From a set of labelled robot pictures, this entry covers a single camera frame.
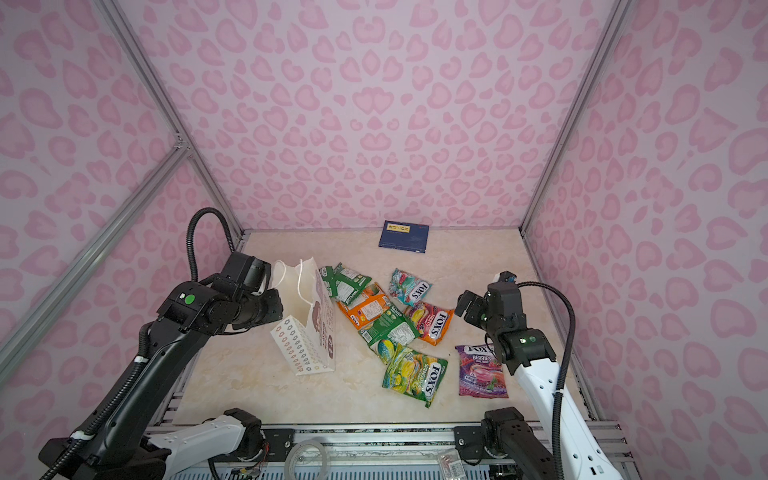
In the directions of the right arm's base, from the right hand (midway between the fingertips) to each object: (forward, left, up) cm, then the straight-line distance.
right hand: (472, 301), depth 77 cm
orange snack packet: (+6, +29, -17) cm, 34 cm away
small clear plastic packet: (-34, +6, -16) cm, 38 cm away
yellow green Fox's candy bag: (-13, +15, -16) cm, 26 cm away
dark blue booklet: (+41, +18, -19) cm, 48 cm away
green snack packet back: (+16, +38, -16) cm, 45 cm away
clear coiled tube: (-34, +43, -14) cm, 57 cm away
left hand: (-5, +47, +6) cm, 48 cm away
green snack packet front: (+1, +21, -16) cm, 26 cm away
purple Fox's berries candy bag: (-12, -4, -17) cm, 21 cm away
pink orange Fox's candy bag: (+2, +9, -16) cm, 18 cm away
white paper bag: (-11, +40, +1) cm, 42 cm away
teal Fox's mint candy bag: (+14, +17, -16) cm, 27 cm away
